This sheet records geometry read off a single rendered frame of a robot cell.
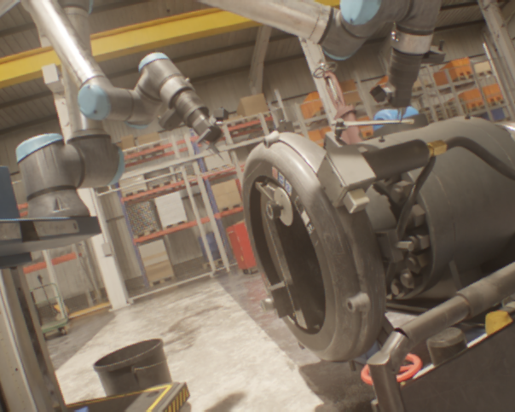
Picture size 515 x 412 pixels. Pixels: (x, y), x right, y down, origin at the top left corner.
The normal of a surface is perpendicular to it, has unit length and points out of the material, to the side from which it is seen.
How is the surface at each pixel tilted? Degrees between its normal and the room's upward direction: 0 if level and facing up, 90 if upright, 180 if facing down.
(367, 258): 96
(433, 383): 90
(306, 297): 91
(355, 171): 67
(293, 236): 91
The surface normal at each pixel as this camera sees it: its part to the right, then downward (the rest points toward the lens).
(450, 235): 0.35, 0.16
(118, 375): -0.07, 0.03
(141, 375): 0.50, -0.15
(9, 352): 0.94, -0.31
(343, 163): 0.13, -0.49
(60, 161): 0.79, -0.28
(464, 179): 0.21, -0.30
